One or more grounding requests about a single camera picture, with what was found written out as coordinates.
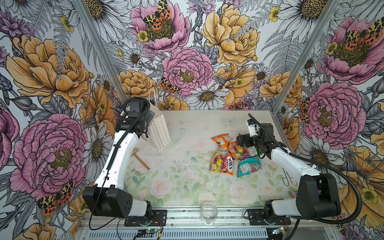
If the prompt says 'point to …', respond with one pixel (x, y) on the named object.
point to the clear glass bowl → (208, 213)
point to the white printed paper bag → (158, 134)
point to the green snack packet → (253, 151)
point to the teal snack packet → (247, 166)
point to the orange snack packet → (223, 140)
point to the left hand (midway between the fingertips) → (145, 123)
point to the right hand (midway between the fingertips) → (245, 139)
